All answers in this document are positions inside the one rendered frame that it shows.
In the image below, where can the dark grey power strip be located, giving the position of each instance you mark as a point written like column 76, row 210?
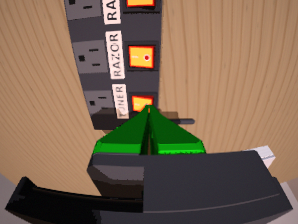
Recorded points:
column 117, row 47

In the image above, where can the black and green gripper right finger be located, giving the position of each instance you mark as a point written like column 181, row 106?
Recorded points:
column 168, row 138

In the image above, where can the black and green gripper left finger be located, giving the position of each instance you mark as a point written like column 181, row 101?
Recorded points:
column 128, row 137

